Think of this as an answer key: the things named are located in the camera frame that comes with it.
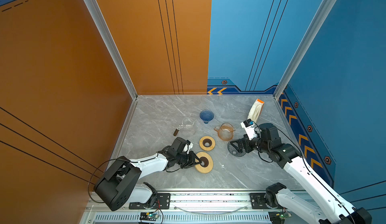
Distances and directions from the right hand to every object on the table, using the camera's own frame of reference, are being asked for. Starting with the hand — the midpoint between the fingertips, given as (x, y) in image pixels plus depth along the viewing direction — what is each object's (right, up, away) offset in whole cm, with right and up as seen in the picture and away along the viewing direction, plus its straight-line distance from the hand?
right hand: (237, 139), depth 77 cm
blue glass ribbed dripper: (-14, +11, +27) cm, 33 cm away
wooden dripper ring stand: (-15, -16, +6) cm, 23 cm away
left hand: (-18, -14, +6) cm, 24 cm away
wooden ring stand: (-14, -6, +17) cm, 23 cm away
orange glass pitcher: (-2, +1, +20) cm, 20 cm away
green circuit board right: (+18, -36, -6) cm, 41 cm away
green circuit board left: (-43, -36, -6) cm, 56 cm away
